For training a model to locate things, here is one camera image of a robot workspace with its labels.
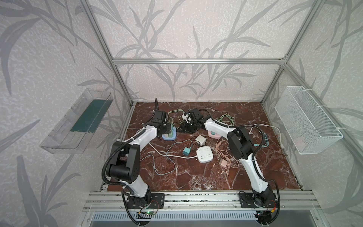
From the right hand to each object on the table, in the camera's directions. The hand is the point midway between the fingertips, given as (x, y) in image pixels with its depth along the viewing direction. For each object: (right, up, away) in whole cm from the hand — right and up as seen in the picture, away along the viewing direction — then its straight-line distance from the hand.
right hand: (180, 126), depth 97 cm
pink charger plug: (+27, -21, -11) cm, 36 cm away
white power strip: (+16, -17, -8) cm, 25 cm away
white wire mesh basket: (+61, +5, -32) cm, 69 cm away
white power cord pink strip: (+66, 0, +8) cm, 66 cm away
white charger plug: (+14, -9, -3) cm, 17 cm away
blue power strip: (-10, -7, -2) cm, 12 cm away
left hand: (-7, +2, -3) cm, 8 cm away
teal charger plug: (+4, -16, -8) cm, 18 cm away
